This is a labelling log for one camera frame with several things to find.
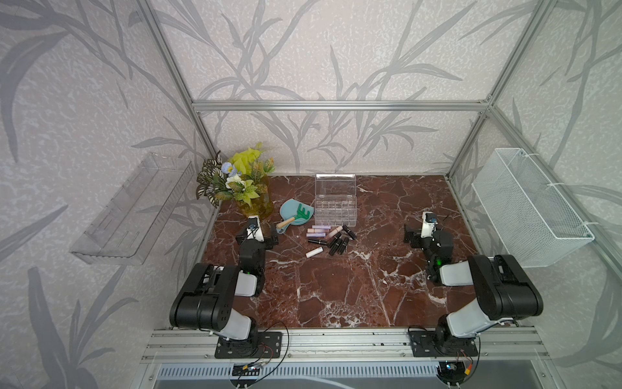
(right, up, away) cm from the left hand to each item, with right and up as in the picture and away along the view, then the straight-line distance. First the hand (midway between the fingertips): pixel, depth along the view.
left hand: (259, 223), depth 90 cm
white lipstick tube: (+20, -12, +4) cm, 24 cm away
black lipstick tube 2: (+35, -5, +9) cm, 37 cm away
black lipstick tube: (+22, -8, +6) cm, 25 cm away
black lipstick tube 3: (+32, -10, +5) cm, 34 cm away
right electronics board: (+64, -44, -16) cm, 79 cm away
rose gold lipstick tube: (+29, -4, +9) cm, 31 cm away
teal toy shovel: (+9, +4, +16) cm, 19 cm away
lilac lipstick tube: (+23, -3, +10) cm, 25 cm away
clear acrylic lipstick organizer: (+29, +9, +16) cm, 34 cm away
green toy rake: (+14, +3, +15) cm, 21 cm away
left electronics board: (+1, -41, -19) cm, 46 cm away
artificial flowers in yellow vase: (-7, +17, 0) cm, 19 cm away
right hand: (+61, 0, +4) cm, 62 cm away
